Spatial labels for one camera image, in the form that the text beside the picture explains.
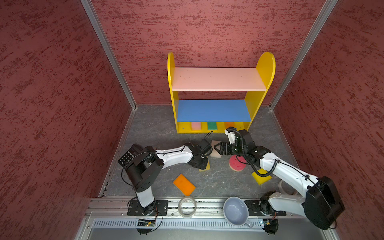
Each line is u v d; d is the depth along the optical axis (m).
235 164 0.86
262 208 0.67
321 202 0.40
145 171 0.46
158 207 0.74
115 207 0.76
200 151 0.71
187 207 0.76
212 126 1.03
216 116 0.94
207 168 0.85
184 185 0.81
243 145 0.63
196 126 1.03
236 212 0.73
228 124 1.07
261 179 0.82
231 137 0.74
